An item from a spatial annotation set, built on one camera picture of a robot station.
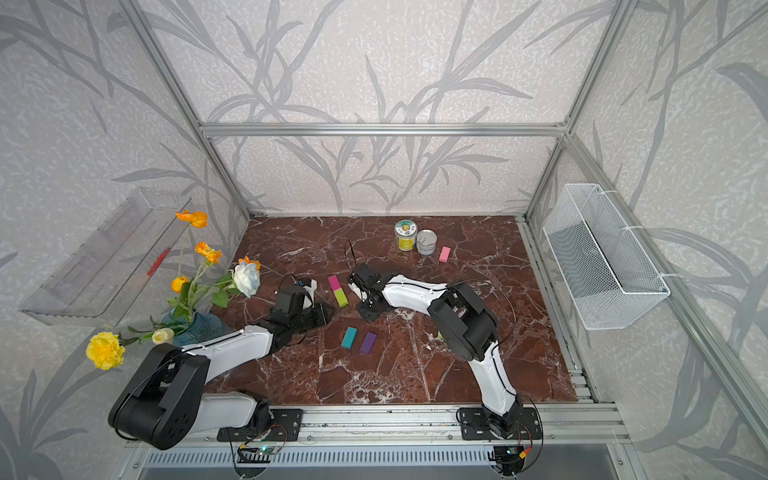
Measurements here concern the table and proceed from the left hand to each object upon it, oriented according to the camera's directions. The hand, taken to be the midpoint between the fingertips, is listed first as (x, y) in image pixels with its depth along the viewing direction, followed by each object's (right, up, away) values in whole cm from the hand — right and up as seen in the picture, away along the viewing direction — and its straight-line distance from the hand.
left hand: (334, 309), depth 90 cm
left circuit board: (-15, -31, -18) cm, 39 cm away
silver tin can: (+29, +21, +15) cm, 39 cm away
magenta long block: (-2, +7, +9) cm, 12 cm away
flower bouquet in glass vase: (-35, 0, -15) cm, 38 cm away
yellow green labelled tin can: (+22, +23, +15) cm, 35 cm away
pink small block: (+36, +16, +18) cm, 44 cm away
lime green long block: (+1, +3, +6) cm, 7 cm away
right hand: (+10, 0, +5) cm, 11 cm away
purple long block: (+11, -9, -4) cm, 14 cm away
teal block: (+5, -8, -2) cm, 10 cm away
